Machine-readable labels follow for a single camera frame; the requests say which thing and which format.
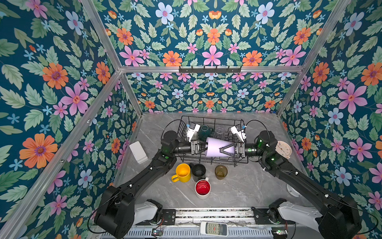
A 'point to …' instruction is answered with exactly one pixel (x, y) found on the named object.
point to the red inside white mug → (202, 188)
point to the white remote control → (213, 228)
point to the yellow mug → (183, 173)
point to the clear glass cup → (220, 133)
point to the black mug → (198, 171)
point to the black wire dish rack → (183, 147)
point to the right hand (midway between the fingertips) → (221, 151)
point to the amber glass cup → (221, 172)
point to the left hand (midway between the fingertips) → (212, 146)
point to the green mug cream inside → (205, 132)
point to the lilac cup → (213, 145)
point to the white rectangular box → (138, 152)
